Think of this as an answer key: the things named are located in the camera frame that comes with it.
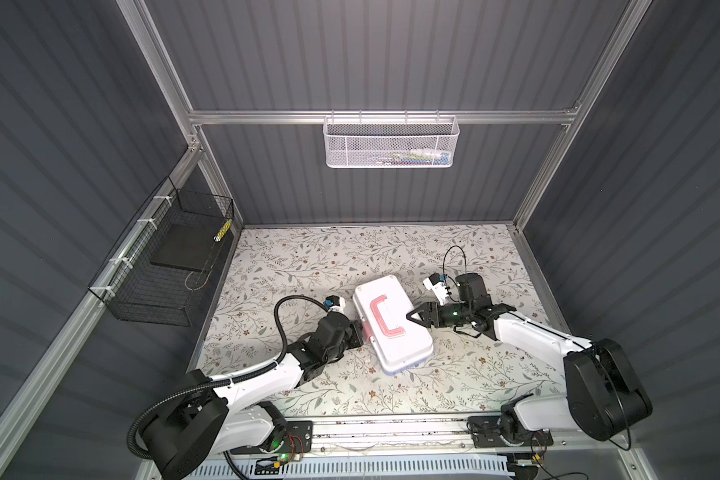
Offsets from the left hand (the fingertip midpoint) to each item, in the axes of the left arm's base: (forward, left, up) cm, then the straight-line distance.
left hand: (366, 327), depth 84 cm
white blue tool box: (-6, -8, +2) cm, 10 cm away
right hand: (+1, -14, +2) cm, 14 cm away
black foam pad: (+12, +43, +24) cm, 50 cm away
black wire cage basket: (+8, +51, +19) cm, 54 cm away
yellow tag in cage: (+22, +39, +19) cm, 48 cm away
